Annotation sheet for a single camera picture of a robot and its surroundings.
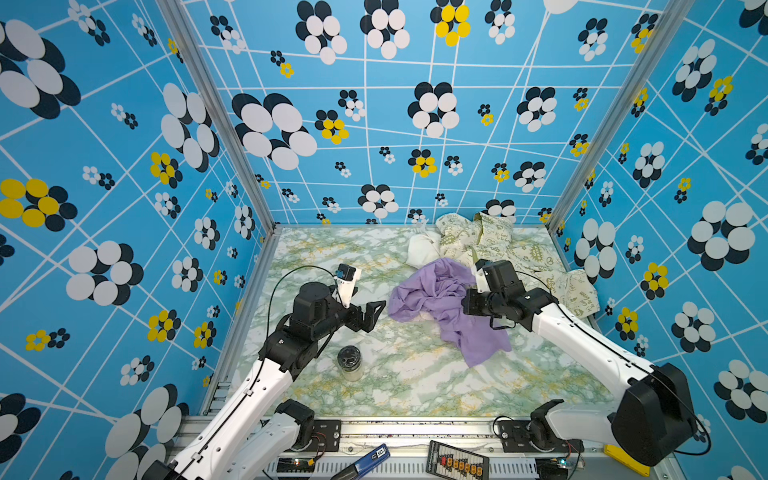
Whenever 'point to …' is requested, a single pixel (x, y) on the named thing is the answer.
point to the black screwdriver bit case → (453, 463)
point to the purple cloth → (437, 291)
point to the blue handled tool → (363, 466)
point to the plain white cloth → (423, 246)
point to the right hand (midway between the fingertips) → (463, 300)
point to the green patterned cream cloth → (477, 236)
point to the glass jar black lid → (349, 361)
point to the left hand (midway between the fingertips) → (372, 295)
